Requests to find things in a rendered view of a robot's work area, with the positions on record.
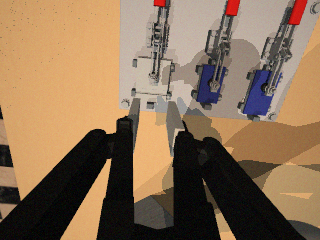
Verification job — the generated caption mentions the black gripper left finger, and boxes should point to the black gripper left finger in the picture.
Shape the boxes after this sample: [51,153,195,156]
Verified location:
[0,98,141,240]

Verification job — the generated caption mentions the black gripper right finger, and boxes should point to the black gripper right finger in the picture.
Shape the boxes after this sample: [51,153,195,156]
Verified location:
[166,101,307,240]

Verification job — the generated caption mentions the grey toggle clamp with red handle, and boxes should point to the grey toggle clamp with red handle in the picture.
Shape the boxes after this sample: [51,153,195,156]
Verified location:
[260,0,308,96]

